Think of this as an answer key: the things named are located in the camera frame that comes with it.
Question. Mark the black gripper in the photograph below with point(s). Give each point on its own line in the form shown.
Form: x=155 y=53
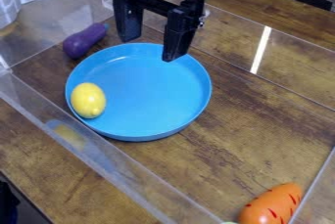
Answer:
x=179 y=28

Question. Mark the clear acrylic enclosure wall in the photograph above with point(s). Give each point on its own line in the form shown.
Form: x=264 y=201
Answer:
x=265 y=132

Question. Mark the blue round tray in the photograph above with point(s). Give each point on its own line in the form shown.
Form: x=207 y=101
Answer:
x=154 y=97

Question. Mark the purple toy eggplant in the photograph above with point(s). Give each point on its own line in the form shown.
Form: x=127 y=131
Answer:
x=79 y=42

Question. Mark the yellow toy lemon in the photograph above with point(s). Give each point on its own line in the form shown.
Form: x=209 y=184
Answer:
x=88 y=100

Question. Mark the orange toy carrot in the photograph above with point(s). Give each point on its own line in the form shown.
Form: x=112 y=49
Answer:
x=273 y=207

